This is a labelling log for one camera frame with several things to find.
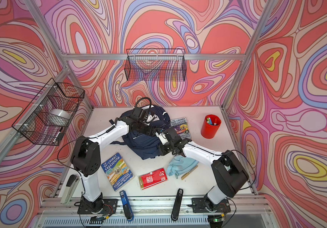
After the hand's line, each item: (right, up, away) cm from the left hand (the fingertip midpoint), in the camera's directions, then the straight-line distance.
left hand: (156, 131), depth 90 cm
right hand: (+3, -12, -3) cm, 13 cm away
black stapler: (+11, -38, -20) cm, 44 cm away
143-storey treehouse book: (+17, +3, +15) cm, 23 cm away
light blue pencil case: (+15, -20, -3) cm, 25 cm away
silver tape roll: (-48, +9, -19) cm, 53 cm away
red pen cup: (+35, +3, +1) cm, 35 cm away
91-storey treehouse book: (-23, -23, -7) cm, 33 cm away
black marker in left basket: (-50, 0, -18) cm, 53 cm away
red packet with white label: (-1, -27, -7) cm, 28 cm away
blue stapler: (-14, -37, -18) cm, 44 cm away
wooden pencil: (+18, -25, -6) cm, 32 cm away
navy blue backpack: (-7, -10, -2) cm, 12 cm away
